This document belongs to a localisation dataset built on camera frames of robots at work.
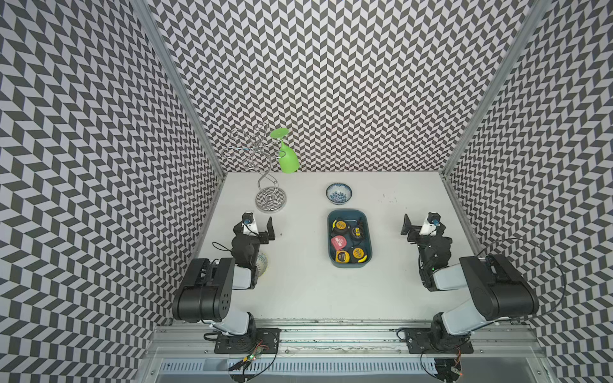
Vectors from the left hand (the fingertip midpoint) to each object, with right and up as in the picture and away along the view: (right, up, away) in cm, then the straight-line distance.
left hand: (259, 218), depth 91 cm
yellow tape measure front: (+32, -14, -2) cm, 35 cm away
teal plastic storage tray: (+36, -8, +5) cm, 37 cm away
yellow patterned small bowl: (+2, -17, -3) cm, 17 cm away
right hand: (+61, 0, -2) cm, 61 cm away
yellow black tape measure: (+38, -13, -3) cm, 41 cm away
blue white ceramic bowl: (+32, +10, +18) cm, 38 cm away
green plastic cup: (+11, +22, +3) cm, 25 cm away
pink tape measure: (+31, -10, +2) cm, 32 cm away
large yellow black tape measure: (+32, -4, +5) cm, 32 cm away
